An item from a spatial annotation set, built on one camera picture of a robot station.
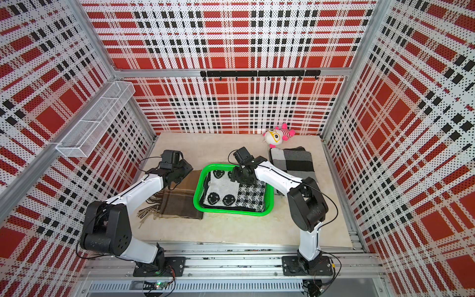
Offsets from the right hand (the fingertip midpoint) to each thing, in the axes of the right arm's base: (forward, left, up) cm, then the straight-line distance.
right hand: (237, 178), depth 89 cm
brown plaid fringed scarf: (-9, +31, -7) cm, 33 cm away
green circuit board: (-42, +31, -8) cm, 53 cm away
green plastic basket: (-10, -15, -2) cm, 18 cm away
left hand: (+6, +23, +1) cm, 24 cm away
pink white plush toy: (+32, -21, -4) cm, 38 cm away
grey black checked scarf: (+18, -33, -9) cm, 39 cm away
